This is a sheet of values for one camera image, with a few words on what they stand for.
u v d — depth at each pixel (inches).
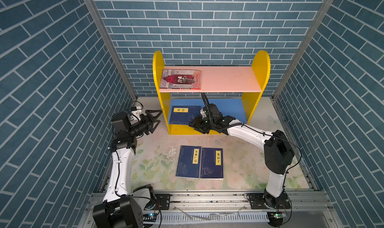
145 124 25.6
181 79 28.4
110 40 34.3
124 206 14.8
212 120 26.8
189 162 33.5
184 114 35.7
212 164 34.0
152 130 28.8
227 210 28.5
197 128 30.2
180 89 26.9
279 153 19.2
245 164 34.3
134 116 24.3
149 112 26.1
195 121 31.5
